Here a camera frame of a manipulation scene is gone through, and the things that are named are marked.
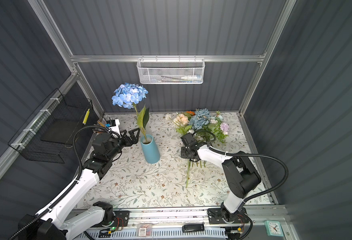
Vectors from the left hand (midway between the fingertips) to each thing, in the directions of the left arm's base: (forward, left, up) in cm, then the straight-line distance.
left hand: (133, 129), depth 76 cm
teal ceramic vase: (-5, -7, -17) cm, 19 cm away
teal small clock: (-44, -66, -24) cm, 83 cm away
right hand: (-2, -28, -23) cm, 36 cm away
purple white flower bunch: (+11, -52, -17) cm, 56 cm away
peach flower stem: (+24, -28, -21) cm, 43 cm away
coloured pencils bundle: (+36, +40, -32) cm, 62 cm away
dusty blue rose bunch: (+16, -39, -11) cm, 44 cm away
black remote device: (-41, -26, -23) cm, 54 cm away
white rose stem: (-9, -30, -26) cm, 40 cm away
